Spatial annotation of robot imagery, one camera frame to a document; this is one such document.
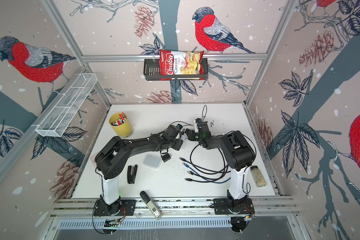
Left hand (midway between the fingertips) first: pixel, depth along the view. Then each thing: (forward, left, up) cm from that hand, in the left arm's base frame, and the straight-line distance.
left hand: (178, 141), depth 94 cm
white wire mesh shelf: (-3, +60, +26) cm, 65 cm away
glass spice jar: (-23, -44, 0) cm, 50 cm away
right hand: (+6, -7, -3) cm, 10 cm away
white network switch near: (-12, +15, -2) cm, 20 cm away
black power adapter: (-10, +7, -3) cm, 12 cm away
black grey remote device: (-38, +11, 0) cm, 39 cm away
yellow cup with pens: (+12, +39, +6) cm, 41 cm away
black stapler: (-20, +26, -1) cm, 33 cm away
